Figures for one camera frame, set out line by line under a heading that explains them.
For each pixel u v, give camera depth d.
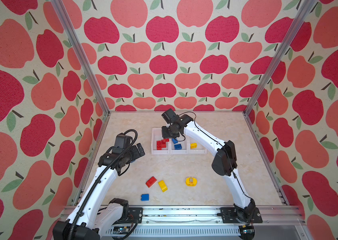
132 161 0.93
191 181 0.83
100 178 0.47
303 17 0.72
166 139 0.90
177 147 0.98
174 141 1.04
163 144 1.00
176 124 0.67
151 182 0.84
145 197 0.80
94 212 0.41
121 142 0.58
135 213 0.75
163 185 0.84
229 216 0.73
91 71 0.96
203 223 0.73
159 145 0.99
